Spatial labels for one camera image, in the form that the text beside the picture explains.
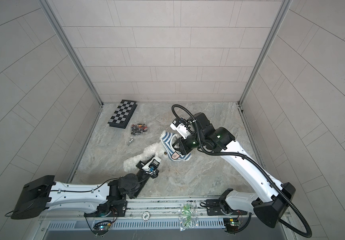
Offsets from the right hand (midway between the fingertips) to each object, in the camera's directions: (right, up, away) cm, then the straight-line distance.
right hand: (172, 149), depth 64 cm
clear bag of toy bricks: (-25, +5, +35) cm, 44 cm away
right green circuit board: (+27, -36, +4) cm, 45 cm away
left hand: (-6, -4, +6) cm, 9 cm away
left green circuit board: (-31, -34, 0) cm, 46 cm away
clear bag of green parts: (+7, -33, +5) cm, 34 cm away
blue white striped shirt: (0, -1, -3) cm, 3 cm away
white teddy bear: (-9, -1, +3) cm, 10 cm away
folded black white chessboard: (-38, +15, +41) cm, 58 cm away
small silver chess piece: (-28, -2, +29) cm, 41 cm away
